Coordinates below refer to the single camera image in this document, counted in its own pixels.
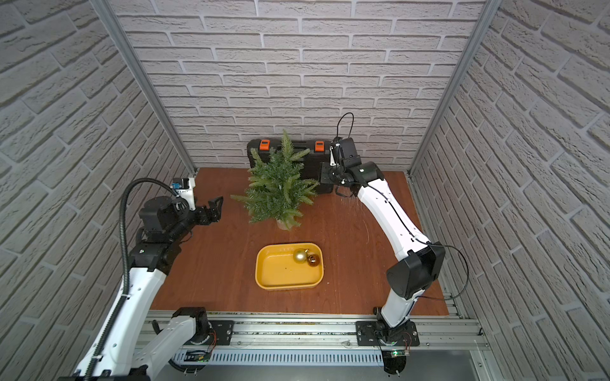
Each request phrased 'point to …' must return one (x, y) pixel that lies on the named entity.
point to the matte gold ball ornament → (300, 255)
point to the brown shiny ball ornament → (313, 260)
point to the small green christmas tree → (276, 188)
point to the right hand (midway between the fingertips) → (329, 171)
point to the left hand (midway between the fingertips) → (212, 193)
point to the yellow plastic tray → (289, 266)
